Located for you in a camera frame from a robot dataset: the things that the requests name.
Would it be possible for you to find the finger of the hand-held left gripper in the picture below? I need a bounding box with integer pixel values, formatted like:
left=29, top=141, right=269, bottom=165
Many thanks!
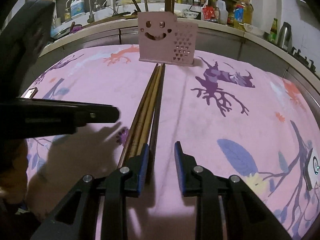
left=0, top=97, right=120, bottom=140

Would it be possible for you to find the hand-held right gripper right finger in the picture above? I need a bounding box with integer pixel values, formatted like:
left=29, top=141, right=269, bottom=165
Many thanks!
left=174, top=141, right=293, bottom=240

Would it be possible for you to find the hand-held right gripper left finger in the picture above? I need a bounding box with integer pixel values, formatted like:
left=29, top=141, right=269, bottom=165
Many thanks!
left=30, top=143, right=150, bottom=240

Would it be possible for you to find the pink smiley utensil holder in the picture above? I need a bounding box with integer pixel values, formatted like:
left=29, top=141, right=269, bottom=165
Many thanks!
left=137, top=11, right=198, bottom=67

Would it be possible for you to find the light blue basin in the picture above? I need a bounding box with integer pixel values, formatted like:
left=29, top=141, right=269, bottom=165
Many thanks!
left=51, top=26, right=70, bottom=39

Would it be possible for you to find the smartphone with lit screen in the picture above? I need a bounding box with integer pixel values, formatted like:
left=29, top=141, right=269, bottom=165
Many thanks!
left=22, top=87, right=38, bottom=99

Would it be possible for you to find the pink printed tablecloth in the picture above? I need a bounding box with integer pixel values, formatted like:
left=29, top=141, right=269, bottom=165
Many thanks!
left=22, top=44, right=320, bottom=240

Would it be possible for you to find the blue detergent jug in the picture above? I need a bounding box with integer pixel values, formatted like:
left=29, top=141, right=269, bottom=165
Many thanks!
left=71, top=0, right=87, bottom=18

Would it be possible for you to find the chrome kitchen faucet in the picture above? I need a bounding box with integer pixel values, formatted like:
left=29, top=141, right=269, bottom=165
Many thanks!
left=95, top=0, right=118, bottom=16
left=65, top=0, right=95, bottom=23

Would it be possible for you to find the small white device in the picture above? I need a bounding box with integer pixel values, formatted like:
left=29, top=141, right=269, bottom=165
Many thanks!
left=304, top=148, right=320, bottom=190

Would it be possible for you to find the patterned white bowl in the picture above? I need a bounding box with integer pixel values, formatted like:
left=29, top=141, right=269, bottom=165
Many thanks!
left=183, top=10, right=199, bottom=20

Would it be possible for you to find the red snack packet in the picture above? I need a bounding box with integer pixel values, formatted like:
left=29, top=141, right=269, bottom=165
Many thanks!
left=201, top=6, right=215, bottom=22

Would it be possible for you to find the white plastic jug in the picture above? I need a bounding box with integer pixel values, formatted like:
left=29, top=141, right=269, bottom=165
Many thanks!
left=215, top=0, right=228, bottom=25

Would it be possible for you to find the green glass bottle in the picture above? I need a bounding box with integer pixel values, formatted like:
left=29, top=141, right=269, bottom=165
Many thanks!
left=269, top=18, right=278, bottom=43

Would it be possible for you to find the black gas stove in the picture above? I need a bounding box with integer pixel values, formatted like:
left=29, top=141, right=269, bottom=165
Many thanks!
left=290, top=47, right=320, bottom=77

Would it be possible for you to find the large yellow cooking oil bottle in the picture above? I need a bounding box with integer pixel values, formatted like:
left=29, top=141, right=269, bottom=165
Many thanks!
left=234, top=0, right=253, bottom=32

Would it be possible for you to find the steel thermos kettle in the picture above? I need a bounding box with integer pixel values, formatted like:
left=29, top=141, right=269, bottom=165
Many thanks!
left=278, top=22, right=293, bottom=51

